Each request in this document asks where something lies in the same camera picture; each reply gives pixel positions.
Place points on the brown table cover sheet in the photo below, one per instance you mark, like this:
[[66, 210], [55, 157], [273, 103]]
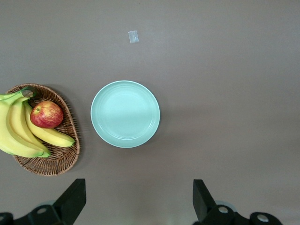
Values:
[[211, 93]]

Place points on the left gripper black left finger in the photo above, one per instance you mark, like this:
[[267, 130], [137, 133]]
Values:
[[72, 201]]

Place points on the clear tape piece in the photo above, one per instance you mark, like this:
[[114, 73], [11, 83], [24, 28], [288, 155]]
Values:
[[133, 37]]

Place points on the yellow banana bunch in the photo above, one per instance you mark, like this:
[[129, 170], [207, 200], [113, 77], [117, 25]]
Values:
[[14, 131]]

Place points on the brown wicker basket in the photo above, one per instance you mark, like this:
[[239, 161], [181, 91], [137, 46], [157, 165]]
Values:
[[61, 161]]

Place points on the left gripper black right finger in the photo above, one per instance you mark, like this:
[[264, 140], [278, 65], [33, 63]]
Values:
[[202, 201]]

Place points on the red yellow apple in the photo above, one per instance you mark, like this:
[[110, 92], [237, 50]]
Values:
[[47, 114]]

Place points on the mint green round plate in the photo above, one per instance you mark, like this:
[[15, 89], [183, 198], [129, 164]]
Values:
[[125, 114]]

